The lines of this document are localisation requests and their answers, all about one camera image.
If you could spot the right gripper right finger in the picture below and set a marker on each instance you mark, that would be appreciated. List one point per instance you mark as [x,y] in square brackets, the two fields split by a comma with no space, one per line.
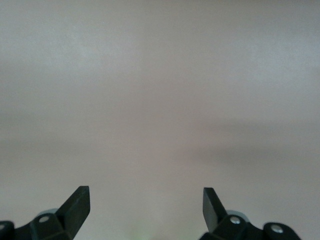
[225,227]

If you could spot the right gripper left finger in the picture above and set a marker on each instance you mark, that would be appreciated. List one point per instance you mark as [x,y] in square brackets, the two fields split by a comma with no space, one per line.
[65,222]

